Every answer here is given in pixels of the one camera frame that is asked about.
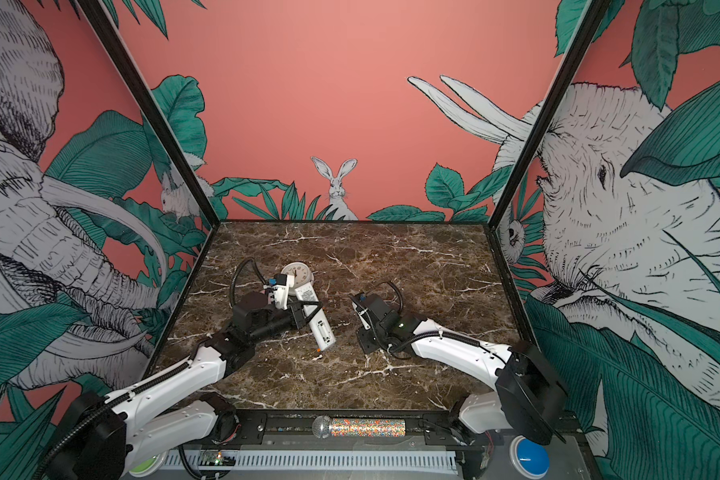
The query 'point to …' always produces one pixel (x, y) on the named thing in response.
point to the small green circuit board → (217, 457)
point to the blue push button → (532, 459)
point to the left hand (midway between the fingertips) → (321, 303)
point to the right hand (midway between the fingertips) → (359, 333)
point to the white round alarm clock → (303, 274)
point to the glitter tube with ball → (324, 426)
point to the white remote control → (318, 321)
